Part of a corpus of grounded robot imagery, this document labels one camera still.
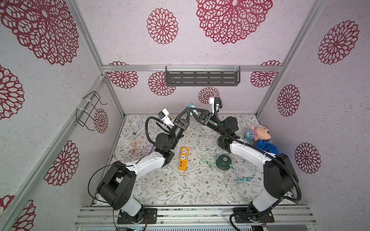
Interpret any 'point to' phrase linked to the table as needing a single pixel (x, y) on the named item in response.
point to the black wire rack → (87, 110)
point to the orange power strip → (183, 161)
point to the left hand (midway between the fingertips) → (191, 109)
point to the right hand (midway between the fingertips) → (189, 110)
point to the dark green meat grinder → (223, 161)
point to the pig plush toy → (260, 133)
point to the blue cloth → (268, 147)
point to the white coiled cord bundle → (134, 127)
